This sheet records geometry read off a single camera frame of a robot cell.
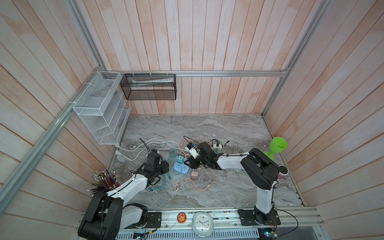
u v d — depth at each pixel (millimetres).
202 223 701
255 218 652
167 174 880
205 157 748
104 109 686
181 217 745
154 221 734
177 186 853
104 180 702
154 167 689
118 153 977
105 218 407
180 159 879
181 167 862
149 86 1044
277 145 832
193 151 840
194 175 879
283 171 840
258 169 512
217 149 903
